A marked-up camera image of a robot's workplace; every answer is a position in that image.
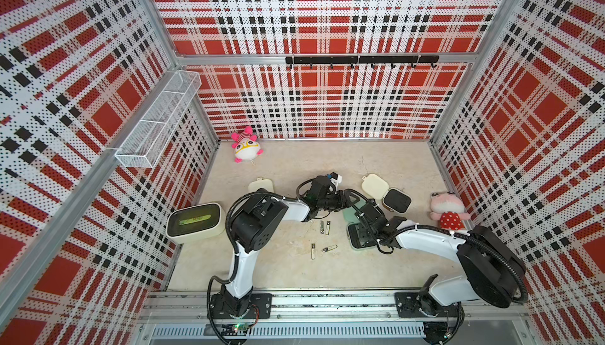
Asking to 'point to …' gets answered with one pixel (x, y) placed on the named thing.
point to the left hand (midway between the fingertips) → (359, 200)
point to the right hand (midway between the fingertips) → (369, 229)
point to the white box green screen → (194, 220)
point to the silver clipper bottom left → (313, 251)
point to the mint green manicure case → (359, 234)
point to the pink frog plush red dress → (448, 209)
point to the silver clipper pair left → (321, 227)
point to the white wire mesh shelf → (144, 145)
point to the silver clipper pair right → (328, 228)
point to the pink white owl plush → (246, 146)
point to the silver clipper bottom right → (329, 248)
